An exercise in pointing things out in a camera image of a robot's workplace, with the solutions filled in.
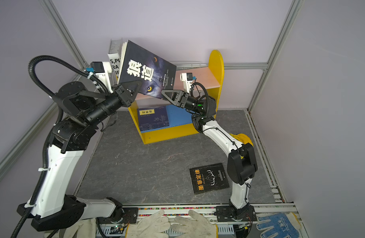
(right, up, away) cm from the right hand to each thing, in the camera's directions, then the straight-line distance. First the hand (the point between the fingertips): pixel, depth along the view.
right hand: (159, 96), depth 56 cm
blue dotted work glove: (+58, -60, +14) cm, 85 cm away
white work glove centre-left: (-6, -60, +15) cm, 62 cm away
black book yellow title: (+23, -42, +28) cm, 55 cm away
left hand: (-5, +2, -7) cm, 9 cm away
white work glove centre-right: (+11, -61, +14) cm, 64 cm away
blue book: (-11, -7, +35) cm, 38 cm away
